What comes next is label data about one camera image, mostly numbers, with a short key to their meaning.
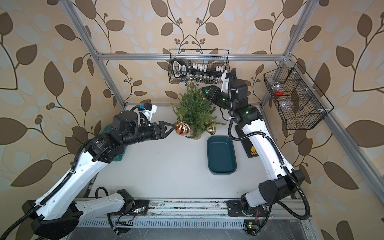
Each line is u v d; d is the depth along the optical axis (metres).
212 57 0.91
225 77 0.61
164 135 0.54
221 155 0.90
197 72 0.85
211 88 0.60
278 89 0.81
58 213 0.37
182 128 0.71
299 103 0.75
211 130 0.75
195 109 0.75
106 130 1.00
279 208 0.70
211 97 0.59
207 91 0.65
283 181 0.39
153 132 0.53
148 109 0.56
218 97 0.59
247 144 0.98
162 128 0.54
